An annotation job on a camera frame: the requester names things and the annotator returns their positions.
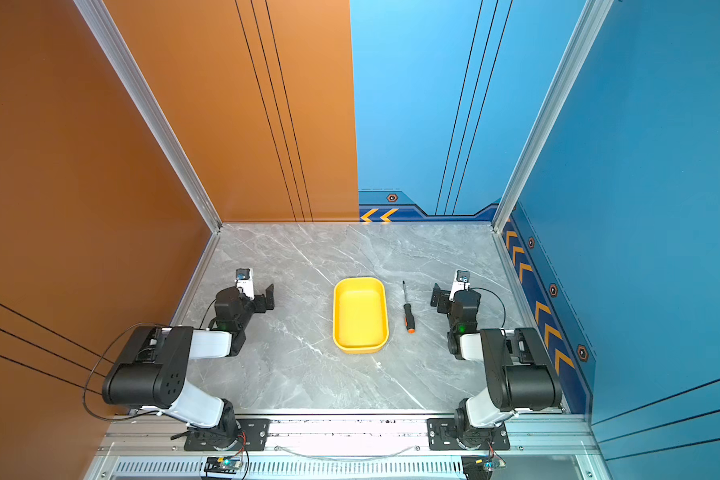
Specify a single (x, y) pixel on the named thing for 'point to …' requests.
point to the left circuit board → (217, 464)
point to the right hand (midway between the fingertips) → (450, 286)
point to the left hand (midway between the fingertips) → (257, 282)
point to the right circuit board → (480, 467)
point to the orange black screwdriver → (409, 321)
